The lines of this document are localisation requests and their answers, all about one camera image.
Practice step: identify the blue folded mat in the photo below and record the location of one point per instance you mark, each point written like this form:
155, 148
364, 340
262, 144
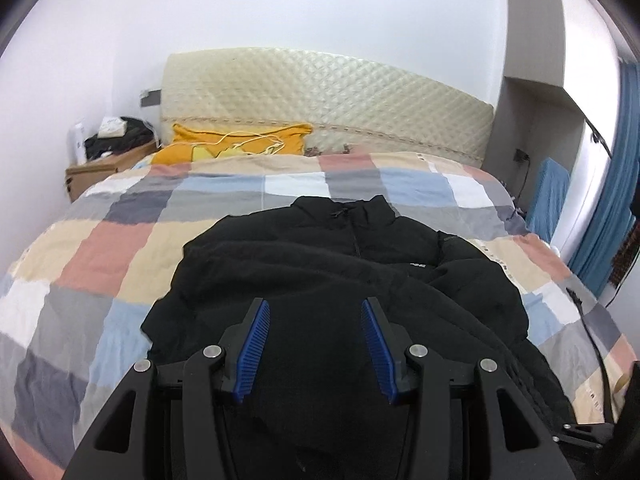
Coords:
547, 200

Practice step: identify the black bag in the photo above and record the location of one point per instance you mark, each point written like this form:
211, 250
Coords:
131, 138

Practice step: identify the checkered bed blanket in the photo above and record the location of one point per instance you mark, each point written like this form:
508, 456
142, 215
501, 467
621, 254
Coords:
100, 260

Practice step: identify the yellow pillow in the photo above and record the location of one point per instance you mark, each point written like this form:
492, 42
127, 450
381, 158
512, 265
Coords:
190, 149

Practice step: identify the floral pillow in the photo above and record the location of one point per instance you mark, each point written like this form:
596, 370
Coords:
330, 149

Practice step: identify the white wardrobe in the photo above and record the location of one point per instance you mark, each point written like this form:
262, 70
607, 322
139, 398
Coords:
592, 160

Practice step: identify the brown patterned hanging garment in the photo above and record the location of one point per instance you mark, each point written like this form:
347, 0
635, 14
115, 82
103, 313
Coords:
627, 260

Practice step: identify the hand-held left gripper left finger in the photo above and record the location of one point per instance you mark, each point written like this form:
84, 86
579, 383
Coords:
250, 355

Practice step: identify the brown cardboard box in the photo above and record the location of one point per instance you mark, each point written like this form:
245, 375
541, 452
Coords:
95, 171

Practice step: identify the cream quilted headboard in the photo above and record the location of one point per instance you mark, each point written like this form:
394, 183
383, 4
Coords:
325, 90

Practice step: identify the black puffer jacket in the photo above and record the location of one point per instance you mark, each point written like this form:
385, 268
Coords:
325, 270

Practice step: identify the white bottle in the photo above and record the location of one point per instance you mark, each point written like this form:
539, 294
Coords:
78, 142

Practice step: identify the grey wall socket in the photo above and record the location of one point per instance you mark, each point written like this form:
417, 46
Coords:
151, 98

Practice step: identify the dark wall socket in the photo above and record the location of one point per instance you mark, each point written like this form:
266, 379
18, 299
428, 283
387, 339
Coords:
522, 155

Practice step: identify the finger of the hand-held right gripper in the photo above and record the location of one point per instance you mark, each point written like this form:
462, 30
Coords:
585, 434

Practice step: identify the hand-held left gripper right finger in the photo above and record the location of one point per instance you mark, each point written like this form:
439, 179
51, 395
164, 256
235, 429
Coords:
380, 355

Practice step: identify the blue curtain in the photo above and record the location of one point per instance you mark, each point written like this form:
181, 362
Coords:
615, 185

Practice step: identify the white tissue box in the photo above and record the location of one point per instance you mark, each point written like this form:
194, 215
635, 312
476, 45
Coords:
111, 126

